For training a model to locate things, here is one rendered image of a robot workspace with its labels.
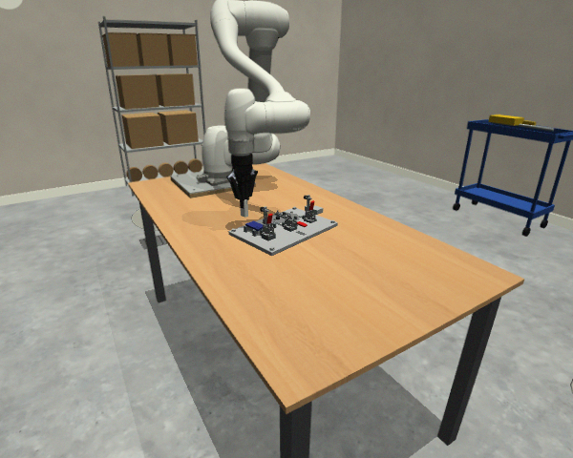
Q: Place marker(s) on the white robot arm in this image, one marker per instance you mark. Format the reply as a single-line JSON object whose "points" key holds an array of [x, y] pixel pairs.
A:
{"points": [[262, 23]]}

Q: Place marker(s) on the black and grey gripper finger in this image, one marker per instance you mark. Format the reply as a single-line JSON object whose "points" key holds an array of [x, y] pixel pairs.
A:
{"points": [[249, 186], [238, 191]]}

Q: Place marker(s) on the blue rectangular plate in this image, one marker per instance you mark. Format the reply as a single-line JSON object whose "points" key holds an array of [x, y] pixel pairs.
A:
{"points": [[253, 225]]}

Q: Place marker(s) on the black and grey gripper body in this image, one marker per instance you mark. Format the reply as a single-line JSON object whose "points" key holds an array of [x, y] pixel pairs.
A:
{"points": [[239, 162]]}

